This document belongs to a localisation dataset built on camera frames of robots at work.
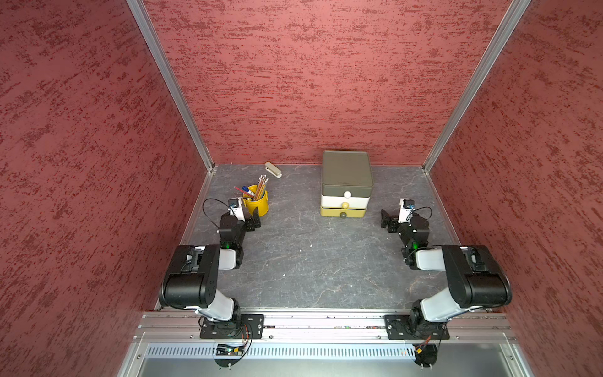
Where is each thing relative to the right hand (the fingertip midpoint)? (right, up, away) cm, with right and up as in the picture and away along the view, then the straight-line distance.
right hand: (392, 211), depth 94 cm
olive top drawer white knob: (-19, +7, -7) cm, 22 cm away
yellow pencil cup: (-59, +4, 0) cm, 59 cm away
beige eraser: (-52, +19, +22) cm, 60 cm away
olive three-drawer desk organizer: (-20, +12, -7) cm, 24 cm away
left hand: (-60, 0, -1) cm, 60 cm away
